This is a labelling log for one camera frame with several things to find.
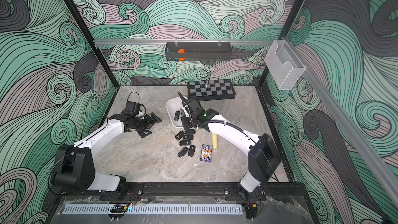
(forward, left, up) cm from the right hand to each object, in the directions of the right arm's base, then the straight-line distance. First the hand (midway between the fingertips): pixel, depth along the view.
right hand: (187, 120), depth 83 cm
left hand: (0, +17, -4) cm, 17 cm away
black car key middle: (-3, 0, -14) cm, 15 cm away
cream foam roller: (-5, -16, -13) cm, 21 cm away
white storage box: (+20, +11, -11) cm, 25 cm away
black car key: (-2, +6, -15) cm, 16 cm away
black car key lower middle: (-7, +2, -15) cm, 16 cm away
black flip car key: (-12, +3, -14) cm, 19 cm away
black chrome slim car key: (+12, +8, -13) cm, 20 cm away
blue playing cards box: (-12, -10, -14) cm, 22 cm away
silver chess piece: (+38, -13, -10) cm, 41 cm away
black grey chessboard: (+34, -16, -12) cm, 40 cm away
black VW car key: (-11, -2, -14) cm, 18 cm away
